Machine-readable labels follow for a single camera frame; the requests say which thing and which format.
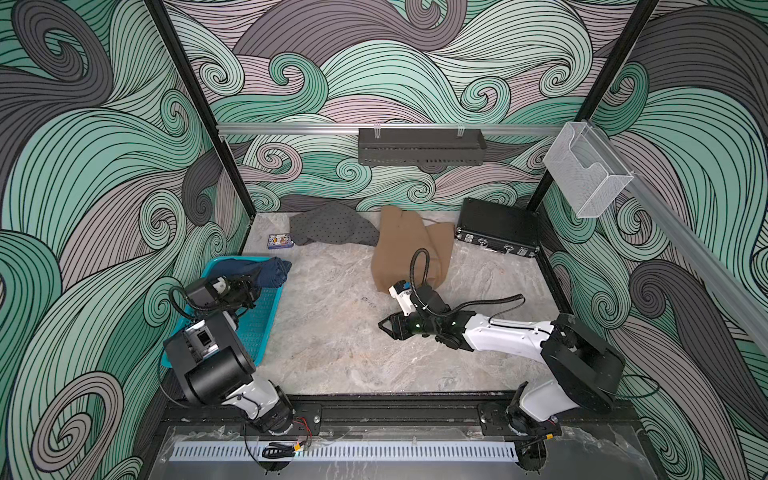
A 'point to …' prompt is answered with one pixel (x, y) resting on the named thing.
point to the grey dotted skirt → (332, 224)
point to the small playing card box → (280, 240)
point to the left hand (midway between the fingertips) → (261, 268)
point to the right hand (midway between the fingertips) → (381, 326)
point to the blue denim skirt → (267, 272)
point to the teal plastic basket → (256, 323)
